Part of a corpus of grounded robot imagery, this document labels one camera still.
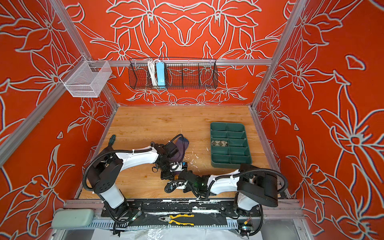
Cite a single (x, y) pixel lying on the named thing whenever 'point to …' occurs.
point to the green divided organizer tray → (237, 152)
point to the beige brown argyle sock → (219, 143)
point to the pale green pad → (71, 217)
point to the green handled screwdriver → (112, 140)
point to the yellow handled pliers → (169, 219)
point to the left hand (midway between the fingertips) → (173, 176)
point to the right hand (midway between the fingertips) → (178, 175)
